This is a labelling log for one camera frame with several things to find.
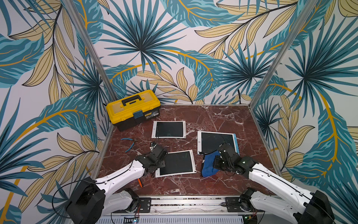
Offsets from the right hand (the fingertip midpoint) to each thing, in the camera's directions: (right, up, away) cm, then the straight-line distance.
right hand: (212, 162), depth 81 cm
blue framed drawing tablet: (+1, +9, +17) cm, 19 cm away
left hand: (-31, -1, +3) cm, 31 cm away
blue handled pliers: (-51, +10, +16) cm, 54 cm away
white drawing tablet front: (-21, -3, +7) cm, 22 cm away
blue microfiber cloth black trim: (-3, -4, -1) cm, 5 cm away
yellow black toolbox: (-54, +30, +12) cm, 63 cm away
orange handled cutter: (-42, -11, -2) cm, 43 cm away
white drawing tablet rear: (-26, +18, +23) cm, 39 cm away
